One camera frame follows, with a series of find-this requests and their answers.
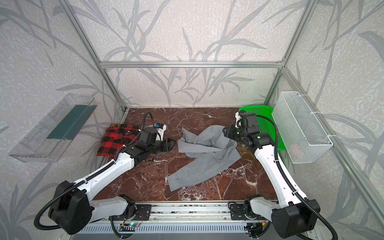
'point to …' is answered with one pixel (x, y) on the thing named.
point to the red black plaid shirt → (116, 136)
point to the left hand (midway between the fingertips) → (174, 137)
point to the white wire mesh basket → (304, 137)
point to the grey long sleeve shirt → (212, 147)
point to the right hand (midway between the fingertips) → (225, 125)
